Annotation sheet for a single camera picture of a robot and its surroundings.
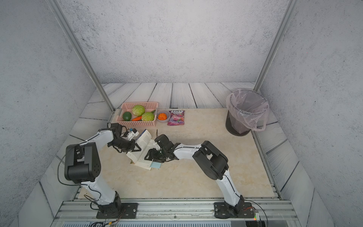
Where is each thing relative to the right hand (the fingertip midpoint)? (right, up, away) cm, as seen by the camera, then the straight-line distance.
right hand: (147, 160), depth 86 cm
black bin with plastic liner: (+67, +31, +14) cm, 75 cm away
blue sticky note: (+5, -3, +1) cm, 6 cm away
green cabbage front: (-5, +27, +21) cm, 34 cm away
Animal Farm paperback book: (-7, +1, +2) cm, 7 cm away
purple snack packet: (+15, +26, +26) cm, 40 cm away
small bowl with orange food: (+6, +27, +22) cm, 35 cm away
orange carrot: (-15, +25, +25) cm, 38 cm away
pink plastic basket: (-25, +35, +32) cm, 54 cm away
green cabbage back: (-14, +32, +25) cm, 43 cm away
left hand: (-6, +6, +5) cm, 10 cm away
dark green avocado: (-23, +27, +25) cm, 44 cm away
